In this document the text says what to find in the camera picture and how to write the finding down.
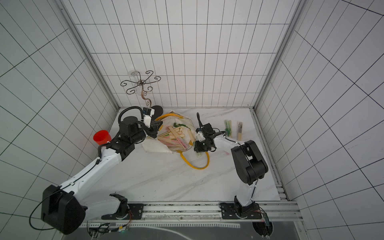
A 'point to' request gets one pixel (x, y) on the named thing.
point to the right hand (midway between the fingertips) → (197, 145)
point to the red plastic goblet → (102, 137)
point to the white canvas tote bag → (152, 145)
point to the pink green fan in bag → (177, 138)
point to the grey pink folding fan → (240, 130)
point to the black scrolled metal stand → (143, 83)
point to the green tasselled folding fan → (228, 125)
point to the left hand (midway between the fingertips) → (160, 124)
